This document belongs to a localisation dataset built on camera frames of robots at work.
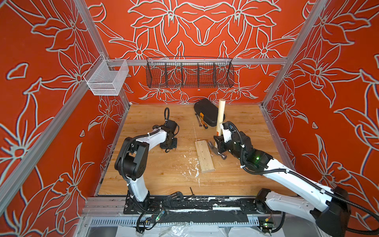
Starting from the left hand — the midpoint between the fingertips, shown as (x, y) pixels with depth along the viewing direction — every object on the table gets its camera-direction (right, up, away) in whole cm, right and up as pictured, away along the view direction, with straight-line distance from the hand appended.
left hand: (171, 145), depth 95 cm
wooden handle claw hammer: (+26, +13, -27) cm, 39 cm away
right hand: (+25, +10, -21) cm, 34 cm away
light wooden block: (+22, -8, -10) cm, 25 cm away
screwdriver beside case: (+19, +15, +13) cm, 28 cm away
